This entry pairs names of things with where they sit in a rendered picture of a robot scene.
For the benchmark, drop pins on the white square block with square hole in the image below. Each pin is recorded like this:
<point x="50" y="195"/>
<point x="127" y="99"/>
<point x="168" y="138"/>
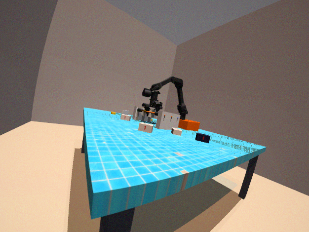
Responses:
<point x="145" y="127"/>
<point x="176" y="131"/>
<point x="125" y="117"/>

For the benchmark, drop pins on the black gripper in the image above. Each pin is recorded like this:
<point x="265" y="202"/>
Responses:
<point x="146" y="106"/>

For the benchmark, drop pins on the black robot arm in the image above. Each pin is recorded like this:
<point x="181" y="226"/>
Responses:
<point x="178" y="84"/>

